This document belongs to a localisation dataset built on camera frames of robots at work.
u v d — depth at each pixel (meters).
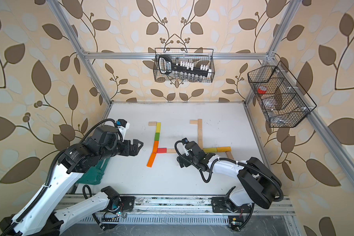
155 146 0.96
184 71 0.86
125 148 0.58
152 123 1.07
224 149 0.94
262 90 0.81
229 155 0.91
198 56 0.91
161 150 0.95
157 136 1.02
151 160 0.91
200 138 0.99
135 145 0.59
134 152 0.59
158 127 1.06
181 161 0.78
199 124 1.07
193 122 1.07
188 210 0.74
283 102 0.73
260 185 0.43
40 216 0.38
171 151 0.94
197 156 0.67
